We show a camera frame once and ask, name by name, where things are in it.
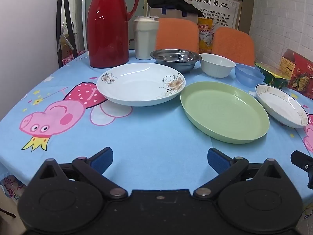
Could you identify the black metal frame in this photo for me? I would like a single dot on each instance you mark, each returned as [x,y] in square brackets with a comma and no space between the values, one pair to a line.
[58,17]

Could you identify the blue plastic bowl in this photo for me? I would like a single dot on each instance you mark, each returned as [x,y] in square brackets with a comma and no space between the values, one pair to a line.
[247,77]

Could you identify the white ribbed bowl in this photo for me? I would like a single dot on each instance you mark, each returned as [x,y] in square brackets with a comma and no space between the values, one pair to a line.
[215,68]

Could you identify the white gold-rimmed plate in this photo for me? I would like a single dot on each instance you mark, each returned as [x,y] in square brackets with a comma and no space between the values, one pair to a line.
[278,105]

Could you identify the yellow snack bag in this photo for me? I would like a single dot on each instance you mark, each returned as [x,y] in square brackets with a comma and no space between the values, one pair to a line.
[205,36]

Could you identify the green plate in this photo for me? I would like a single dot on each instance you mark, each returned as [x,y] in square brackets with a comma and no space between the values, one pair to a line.
[220,110]

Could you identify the stainless steel bowl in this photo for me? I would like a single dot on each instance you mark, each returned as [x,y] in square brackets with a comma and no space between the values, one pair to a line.
[176,56]

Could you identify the green instant noodle bowl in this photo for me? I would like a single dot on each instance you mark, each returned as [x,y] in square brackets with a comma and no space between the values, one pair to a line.
[273,77]

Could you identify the wall poster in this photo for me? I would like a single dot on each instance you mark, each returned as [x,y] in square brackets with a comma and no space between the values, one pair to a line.
[215,5]

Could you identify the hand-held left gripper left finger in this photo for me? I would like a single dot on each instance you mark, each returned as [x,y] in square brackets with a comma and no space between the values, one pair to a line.
[102,159]

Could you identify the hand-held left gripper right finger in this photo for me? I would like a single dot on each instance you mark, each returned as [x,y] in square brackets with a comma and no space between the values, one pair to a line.
[217,159]

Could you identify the white tumbler cup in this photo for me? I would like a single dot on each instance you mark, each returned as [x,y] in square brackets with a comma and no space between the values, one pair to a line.
[144,39]

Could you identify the white floral plate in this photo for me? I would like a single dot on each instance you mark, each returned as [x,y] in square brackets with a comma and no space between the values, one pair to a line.
[139,83]

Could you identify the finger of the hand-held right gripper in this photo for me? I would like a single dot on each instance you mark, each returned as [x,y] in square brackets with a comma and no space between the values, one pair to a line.
[303,161]

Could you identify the red cracker box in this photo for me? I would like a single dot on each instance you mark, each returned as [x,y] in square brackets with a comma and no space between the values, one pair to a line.
[300,73]

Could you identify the blue cartoon tablecloth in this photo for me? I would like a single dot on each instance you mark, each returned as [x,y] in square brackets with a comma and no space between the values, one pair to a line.
[146,132]

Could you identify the red thermos jug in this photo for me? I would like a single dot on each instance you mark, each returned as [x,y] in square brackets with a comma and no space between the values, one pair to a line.
[107,29]

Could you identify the black cloth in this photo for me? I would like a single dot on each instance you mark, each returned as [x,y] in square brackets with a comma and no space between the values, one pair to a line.
[171,2]

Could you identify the small cardboard box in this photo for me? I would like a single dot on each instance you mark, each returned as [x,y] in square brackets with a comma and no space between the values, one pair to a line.
[64,46]

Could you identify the orange chair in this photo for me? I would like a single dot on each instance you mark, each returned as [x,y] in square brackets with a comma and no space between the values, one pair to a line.
[232,44]
[176,34]

